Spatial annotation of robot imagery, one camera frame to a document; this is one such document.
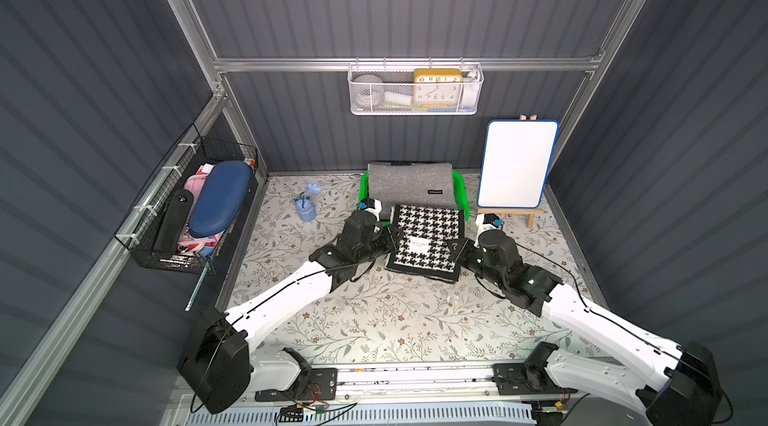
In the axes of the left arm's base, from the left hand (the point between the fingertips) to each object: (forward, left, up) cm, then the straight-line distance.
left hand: (406, 234), depth 77 cm
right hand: (-1, -12, -1) cm, 12 cm away
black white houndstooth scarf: (-3, -5, -2) cm, 6 cm away
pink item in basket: (-7, +48, +9) cm, 50 cm away
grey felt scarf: (+27, -3, -9) cm, 29 cm away
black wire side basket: (-9, +56, +14) cm, 58 cm away
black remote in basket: (-4, +51, +14) cm, 53 cm away
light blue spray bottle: (+20, +33, -14) cm, 41 cm away
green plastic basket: (+23, -20, -13) cm, 33 cm away
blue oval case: (+2, +43, +14) cm, 45 cm away
